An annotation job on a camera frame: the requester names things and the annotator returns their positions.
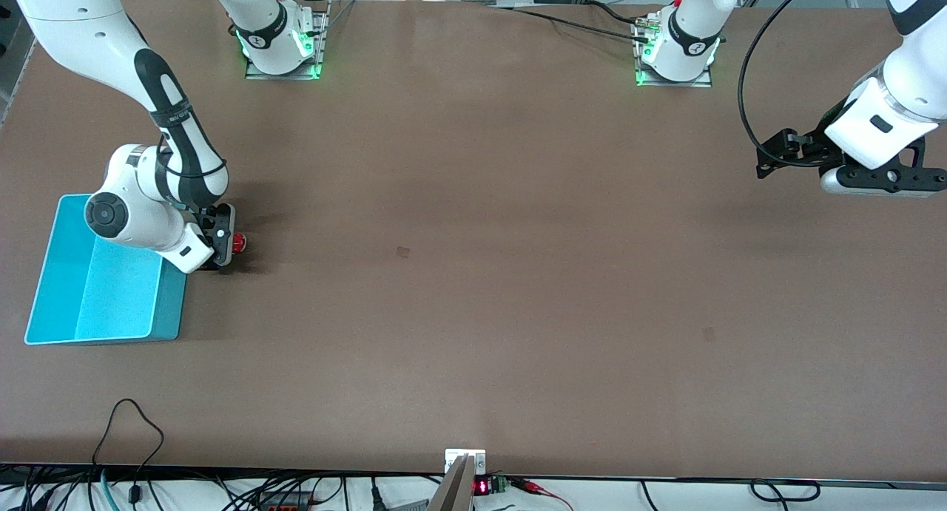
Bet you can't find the white table clamp bracket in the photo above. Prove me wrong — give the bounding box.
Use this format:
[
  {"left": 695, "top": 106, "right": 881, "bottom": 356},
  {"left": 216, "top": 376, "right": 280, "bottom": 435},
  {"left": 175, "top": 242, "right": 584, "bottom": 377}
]
[{"left": 444, "top": 449, "right": 487, "bottom": 475}]

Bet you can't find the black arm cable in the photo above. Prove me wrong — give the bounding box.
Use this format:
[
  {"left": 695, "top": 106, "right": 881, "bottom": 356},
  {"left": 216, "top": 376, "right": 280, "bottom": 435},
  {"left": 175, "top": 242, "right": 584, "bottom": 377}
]
[
  {"left": 738, "top": 0, "right": 823, "bottom": 166},
  {"left": 154, "top": 126, "right": 229, "bottom": 205}
]

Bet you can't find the black looped cable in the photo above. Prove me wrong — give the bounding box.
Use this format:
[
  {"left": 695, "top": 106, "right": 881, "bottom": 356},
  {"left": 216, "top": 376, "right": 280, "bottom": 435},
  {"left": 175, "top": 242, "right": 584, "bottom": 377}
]
[{"left": 91, "top": 399, "right": 165, "bottom": 491}]

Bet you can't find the black cable across table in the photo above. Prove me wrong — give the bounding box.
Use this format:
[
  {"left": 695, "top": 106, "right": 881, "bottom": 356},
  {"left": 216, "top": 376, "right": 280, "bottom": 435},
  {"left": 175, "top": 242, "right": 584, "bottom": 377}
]
[{"left": 488, "top": 1, "right": 656, "bottom": 44}]

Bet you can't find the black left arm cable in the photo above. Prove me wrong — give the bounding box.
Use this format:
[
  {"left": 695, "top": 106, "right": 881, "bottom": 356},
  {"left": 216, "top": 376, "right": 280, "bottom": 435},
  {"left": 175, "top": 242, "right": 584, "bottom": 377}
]
[{"left": 738, "top": 0, "right": 823, "bottom": 166}]

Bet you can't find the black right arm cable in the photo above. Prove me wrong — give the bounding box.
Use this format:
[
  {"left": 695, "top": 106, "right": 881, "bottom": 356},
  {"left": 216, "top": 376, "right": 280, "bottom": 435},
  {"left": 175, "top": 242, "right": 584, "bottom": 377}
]
[{"left": 154, "top": 126, "right": 229, "bottom": 205}]

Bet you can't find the black coiled cable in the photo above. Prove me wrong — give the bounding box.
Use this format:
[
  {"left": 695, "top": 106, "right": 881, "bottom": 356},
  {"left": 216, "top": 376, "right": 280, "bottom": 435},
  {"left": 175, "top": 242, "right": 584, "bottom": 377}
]
[{"left": 749, "top": 479, "right": 821, "bottom": 503}]

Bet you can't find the black power strip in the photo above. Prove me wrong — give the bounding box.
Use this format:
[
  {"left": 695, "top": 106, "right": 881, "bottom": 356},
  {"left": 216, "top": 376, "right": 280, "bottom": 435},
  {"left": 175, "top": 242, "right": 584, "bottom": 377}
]
[{"left": 255, "top": 489, "right": 313, "bottom": 509}]

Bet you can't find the grey metal bar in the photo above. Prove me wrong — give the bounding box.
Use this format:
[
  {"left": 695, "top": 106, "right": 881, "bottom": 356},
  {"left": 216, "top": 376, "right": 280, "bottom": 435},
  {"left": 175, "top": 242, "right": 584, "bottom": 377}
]
[{"left": 428, "top": 456, "right": 474, "bottom": 511}]

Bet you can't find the blue plastic box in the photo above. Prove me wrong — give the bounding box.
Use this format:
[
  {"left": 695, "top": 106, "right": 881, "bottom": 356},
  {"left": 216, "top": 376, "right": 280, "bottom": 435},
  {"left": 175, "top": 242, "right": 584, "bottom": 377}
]
[{"left": 24, "top": 194, "right": 188, "bottom": 346}]

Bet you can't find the red alligator clip lead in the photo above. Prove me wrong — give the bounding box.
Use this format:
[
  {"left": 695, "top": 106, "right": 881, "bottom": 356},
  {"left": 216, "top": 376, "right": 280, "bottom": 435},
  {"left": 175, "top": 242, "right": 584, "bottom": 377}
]
[{"left": 509, "top": 478, "right": 574, "bottom": 511}]

